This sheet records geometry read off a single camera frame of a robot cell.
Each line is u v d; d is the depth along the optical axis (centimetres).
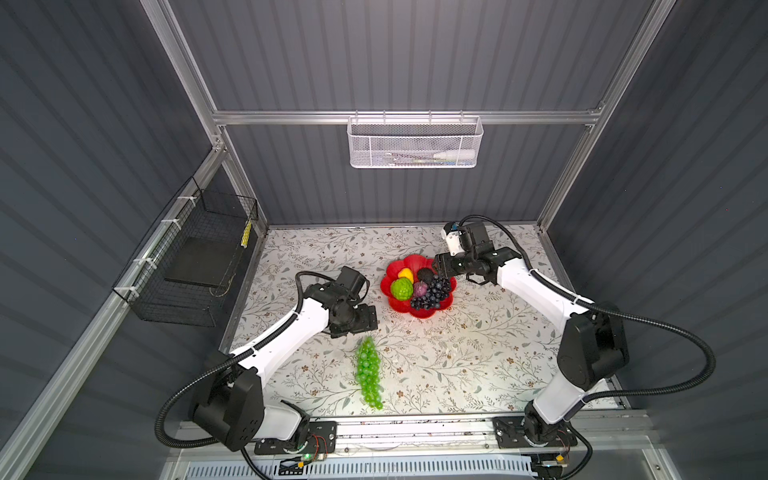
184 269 70
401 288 95
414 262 108
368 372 81
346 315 64
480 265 64
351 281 67
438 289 94
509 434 74
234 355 44
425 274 100
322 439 72
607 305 47
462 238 72
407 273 101
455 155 87
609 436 74
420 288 96
